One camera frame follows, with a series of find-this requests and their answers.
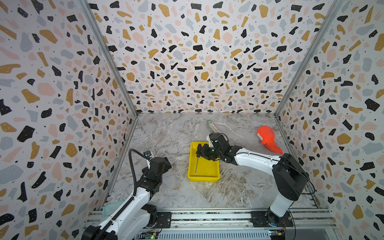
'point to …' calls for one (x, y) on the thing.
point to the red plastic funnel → (266, 135)
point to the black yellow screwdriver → (198, 154)
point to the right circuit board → (276, 234)
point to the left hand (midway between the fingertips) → (159, 160)
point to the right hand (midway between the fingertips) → (193, 151)
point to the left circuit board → (148, 235)
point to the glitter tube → (212, 127)
